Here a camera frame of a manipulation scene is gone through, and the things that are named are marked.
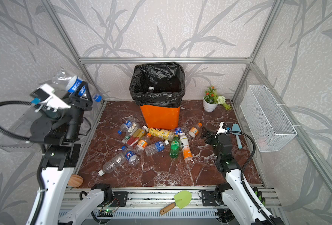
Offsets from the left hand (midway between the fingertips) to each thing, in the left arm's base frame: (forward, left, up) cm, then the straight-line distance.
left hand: (86, 80), depth 49 cm
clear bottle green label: (+35, -14, -36) cm, 52 cm away
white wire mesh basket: (-6, -74, -20) cm, 77 cm away
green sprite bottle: (-2, -32, -50) cm, 60 cm away
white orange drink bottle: (-6, -40, -52) cm, 66 cm away
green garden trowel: (-30, -36, -55) cm, 72 cm away
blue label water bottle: (-2, -22, -51) cm, 56 cm away
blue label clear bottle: (+15, +3, -52) cm, 54 cm away
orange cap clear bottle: (+10, -46, -51) cm, 69 cm away
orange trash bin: (+18, -22, -45) cm, 53 cm away
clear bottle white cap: (-13, +5, -51) cm, 53 cm away
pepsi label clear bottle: (-8, -5, -51) cm, 52 cm away
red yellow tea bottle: (+8, -7, -51) cm, 52 cm away
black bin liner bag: (+37, -20, -33) cm, 53 cm away
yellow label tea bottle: (+6, -27, -49) cm, 56 cm away
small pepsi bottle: (+11, -34, -52) cm, 63 cm away
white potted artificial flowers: (+36, -60, -46) cm, 84 cm away
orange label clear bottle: (0, -11, -51) cm, 52 cm away
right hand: (+5, -52, -36) cm, 63 cm away
